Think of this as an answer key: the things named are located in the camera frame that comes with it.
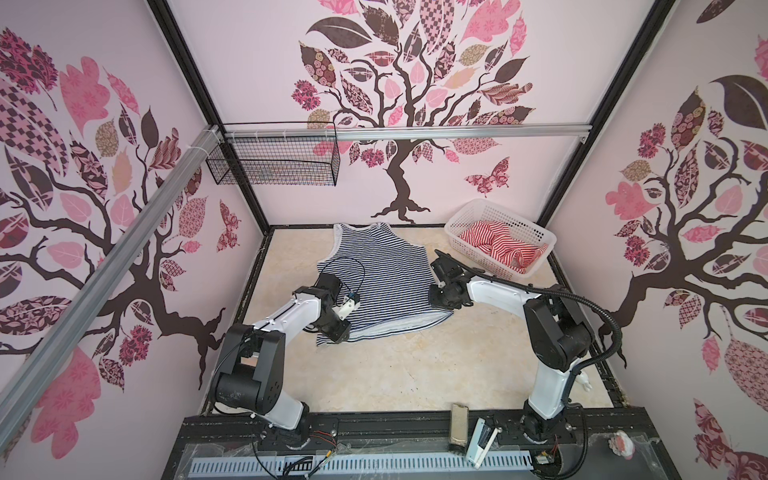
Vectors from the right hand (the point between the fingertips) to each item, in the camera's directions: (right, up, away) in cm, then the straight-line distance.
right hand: (432, 298), depth 96 cm
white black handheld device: (+8, -31, -26) cm, 41 cm away
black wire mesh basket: (-68, +53, +26) cm, 90 cm away
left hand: (-29, -11, -7) cm, 32 cm away
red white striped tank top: (+27, +20, +16) cm, 37 cm away
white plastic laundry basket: (+18, +31, +21) cm, 42 cm away
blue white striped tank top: (-14, +7, +8) cm, 17 cm away
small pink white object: (+40, -30, -28) cm, 57 cm away
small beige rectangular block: (+4, -28, -24) cm, 37 cm away
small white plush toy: (+39, -20, -16) cm, 46 cm away
